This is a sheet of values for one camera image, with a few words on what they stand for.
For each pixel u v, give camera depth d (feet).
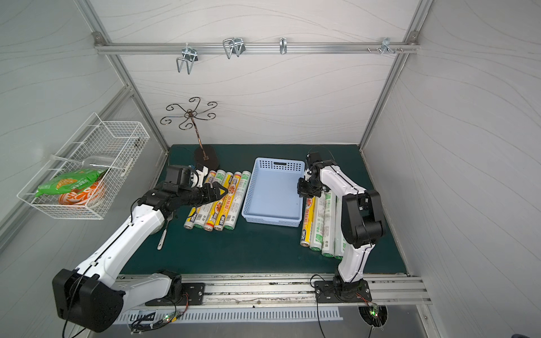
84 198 2.04
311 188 2.62
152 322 2.22
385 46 2.51
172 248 2.78
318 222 2.86
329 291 2.40
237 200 3.08
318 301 2.40
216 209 3.04
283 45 2.37
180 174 1.98
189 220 2.90
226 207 3.05
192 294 2.42
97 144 2.44
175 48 2.58
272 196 3.42
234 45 2.51
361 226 1.64
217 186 2.31
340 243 2.69
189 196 2.10
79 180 1.80
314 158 2.52
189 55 2.57
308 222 2.89
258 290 2.46
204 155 3.64
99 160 2.07
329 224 2.82
